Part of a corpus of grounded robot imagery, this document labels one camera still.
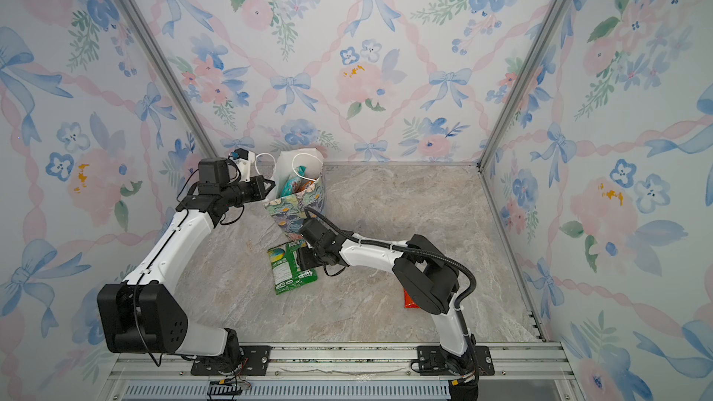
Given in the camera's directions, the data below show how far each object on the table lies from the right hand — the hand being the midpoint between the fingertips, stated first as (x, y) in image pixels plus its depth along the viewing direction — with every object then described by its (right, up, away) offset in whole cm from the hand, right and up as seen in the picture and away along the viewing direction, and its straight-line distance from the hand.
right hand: (302, 257), depth 88 cm
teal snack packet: (-2, +24, -1) cm, 24 cm away
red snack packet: (+33, -12, -5) cm, 35 cm away
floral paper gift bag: (-3, +15, -7) cm, 17 cm away
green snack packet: (-5, -3, -1) cm, 6 cm away
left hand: (-7, +24, -7) cm, 26 cm away
